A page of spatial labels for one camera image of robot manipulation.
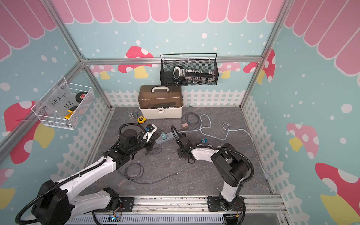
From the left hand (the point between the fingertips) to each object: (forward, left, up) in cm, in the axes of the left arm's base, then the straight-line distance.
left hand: (158, 136), depth 80 cm
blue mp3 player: (+8, -29, -18) cm, 35 cm away
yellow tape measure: (+25, +19, -16) cm, 36 cm away
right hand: (0, -14, -19) cm, 23 cm away
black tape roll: (+17, +45, +15) cm, 50 cm away
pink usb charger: (+21, -15, -16) cm, 31 cm away
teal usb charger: (+8, -1, -12) cm, 14 cm away
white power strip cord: (+12, -46, -18) cm, 50 cm away
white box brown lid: (+34, +4, -5) cm, 35 cm away
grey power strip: (+11, -4, -16) cm, 20 cm away
